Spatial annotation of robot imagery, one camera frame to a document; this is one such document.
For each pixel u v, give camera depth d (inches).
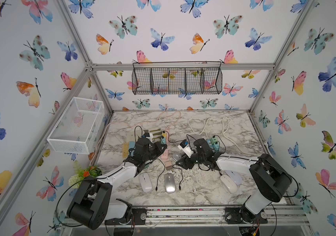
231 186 32.4
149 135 31.8
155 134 41.7
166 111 49.5
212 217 29.6
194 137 42.1
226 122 44.6
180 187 33.1
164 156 36.7
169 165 35.2
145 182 32.7
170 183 33.1
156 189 32.5
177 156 33.3
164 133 38.8
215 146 36.8
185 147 30.4
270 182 17.8
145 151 26.9
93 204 16.4
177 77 38.7
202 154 27.4
